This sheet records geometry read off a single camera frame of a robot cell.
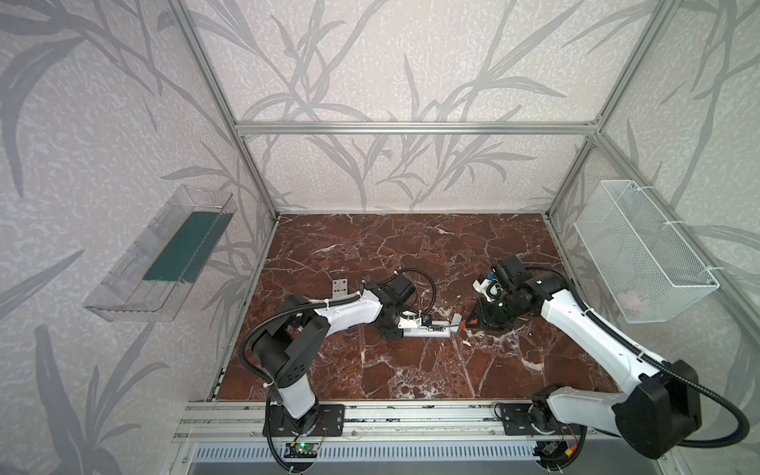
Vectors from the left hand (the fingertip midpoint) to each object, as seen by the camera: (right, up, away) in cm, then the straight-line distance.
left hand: (400, 316), depth 91 cm
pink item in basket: (+56, +9, -18) cm, 60 cm away
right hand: (+18, +4, -13) cm, 22 cm away
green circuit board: (-25, -28, -19) cm, 42 cm away
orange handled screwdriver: (+16, +1, -13) cm, 21 cm away
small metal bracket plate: (-20, +8, +6) cm, 22 cm away
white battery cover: (+17, -2, 0) cm, 17 cm away
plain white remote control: (+3, 0, -10) cm, 11 cm away
